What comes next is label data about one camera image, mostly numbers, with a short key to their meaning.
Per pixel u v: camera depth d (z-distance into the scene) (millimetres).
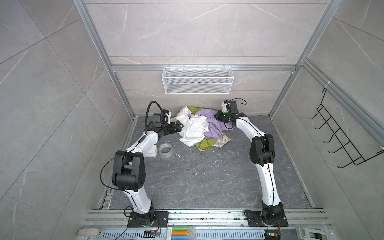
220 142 1032
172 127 819
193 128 980
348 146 645
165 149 993
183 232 691
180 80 1005
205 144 984
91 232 666
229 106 842
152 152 937
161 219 733
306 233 674
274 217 653
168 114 855
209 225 730
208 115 1040
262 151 635
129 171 490
